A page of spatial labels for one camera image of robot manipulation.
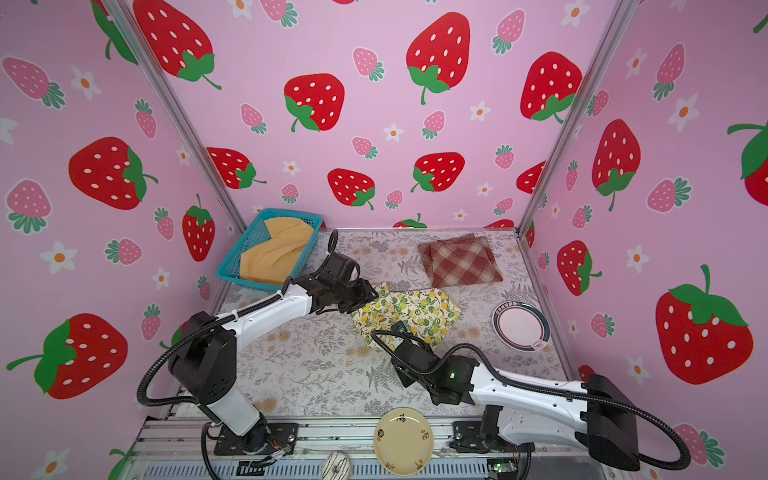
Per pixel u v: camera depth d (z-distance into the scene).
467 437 0.74
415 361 0.56
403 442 0.73
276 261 1.07
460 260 1.07
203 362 0.45
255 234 1.11
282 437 0.74
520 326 0.95
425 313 0.93
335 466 0.69
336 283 0.69
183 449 0.73
